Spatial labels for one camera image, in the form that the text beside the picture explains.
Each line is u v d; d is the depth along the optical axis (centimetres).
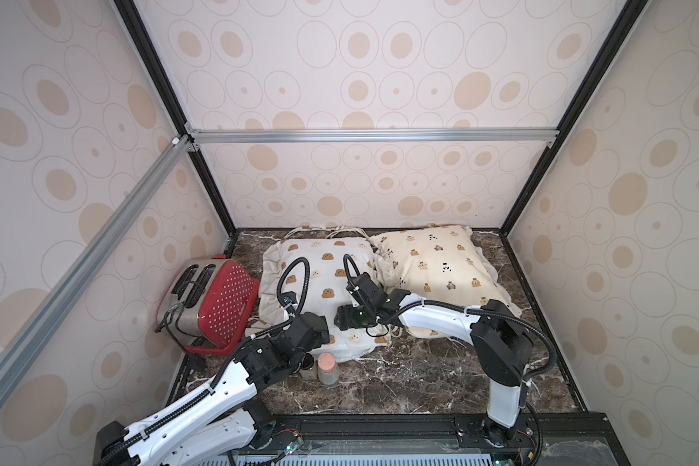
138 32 69
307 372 78
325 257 97
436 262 94
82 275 55
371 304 69
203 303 78
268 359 52
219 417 48
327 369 74
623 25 70
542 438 72
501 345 48
